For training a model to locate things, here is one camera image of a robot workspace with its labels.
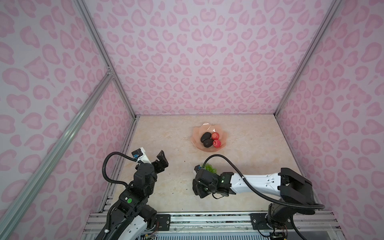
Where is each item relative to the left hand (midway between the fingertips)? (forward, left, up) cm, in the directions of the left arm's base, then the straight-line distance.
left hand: (157, 152), depth 72 cm
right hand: (-12, -19, -19) cm, 29 cm away
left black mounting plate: (-25, -2, -23) cm, 34 cm away
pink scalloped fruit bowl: (+31, -27, -20) cm, 46 cm away
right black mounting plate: (-25, -50, -24) cm, 61 cm away
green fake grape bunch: (0, -26, -19) cm, 32 cm away
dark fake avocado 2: (+17, -26, -19) cm, 37 cm away
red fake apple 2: (+17, -32, -19) cm, 41 cm away
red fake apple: (+23, -31, -19) cm, 43 cm away
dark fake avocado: (+25, -25, -21) cm, 41 cm away
